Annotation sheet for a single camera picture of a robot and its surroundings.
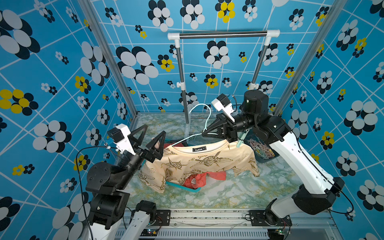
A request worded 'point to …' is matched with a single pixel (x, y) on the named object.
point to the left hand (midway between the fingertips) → (157, 127)
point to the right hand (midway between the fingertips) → (206, 134)
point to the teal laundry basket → (181, 187)
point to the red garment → (198, 181)
